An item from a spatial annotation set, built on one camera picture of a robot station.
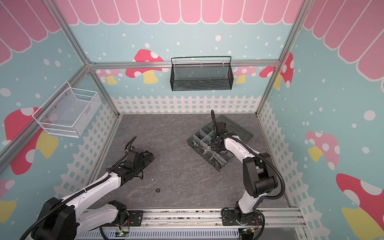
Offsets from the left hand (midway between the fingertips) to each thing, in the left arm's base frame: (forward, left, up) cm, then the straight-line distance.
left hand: (148, 161), depth 88 cm
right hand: (+11, -40, +1) cm, 42 cm away
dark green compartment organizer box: (+16, -31, -3) cm, 35 cm away
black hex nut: (-15, -7, -6) cm, 17 cm away
